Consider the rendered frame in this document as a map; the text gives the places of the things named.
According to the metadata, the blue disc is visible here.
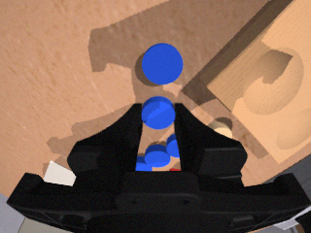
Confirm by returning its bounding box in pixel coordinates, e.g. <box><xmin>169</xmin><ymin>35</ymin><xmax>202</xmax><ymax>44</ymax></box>
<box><xmin>142</xmin><ymin>96</ymin><xmax>175</xmax><ymax>129</ymax></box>
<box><xmin>145</xmin><ymin>145</ymin><xmax>171</xmax><ymax>168</ymax></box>
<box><xmin>136</xmin><ymin>156</ymin><xmax>153</xmax><ymax>171</ymax></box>
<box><xmin>142</xmin><ymin>43</ymin><xmax>183</xmax><ymax>84</ymax></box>
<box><xmin>166</xmin><ymin>133</ymin><xmax>180</xmax><ymax>158</ymax></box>

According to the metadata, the tan tray with round pockets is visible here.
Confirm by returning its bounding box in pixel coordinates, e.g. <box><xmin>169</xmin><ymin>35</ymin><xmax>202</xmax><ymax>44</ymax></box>
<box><xmin>199</xmin><ymin>0</ymin><xmax>311</xmax><ymax>164</ymax></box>

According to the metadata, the white sheet of paper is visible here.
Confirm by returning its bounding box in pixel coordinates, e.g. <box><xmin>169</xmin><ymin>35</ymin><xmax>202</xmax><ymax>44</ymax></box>
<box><xmin>44</xmin><ymin>160</ymin><xmax>76</xmax><ymax>185</ymax></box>

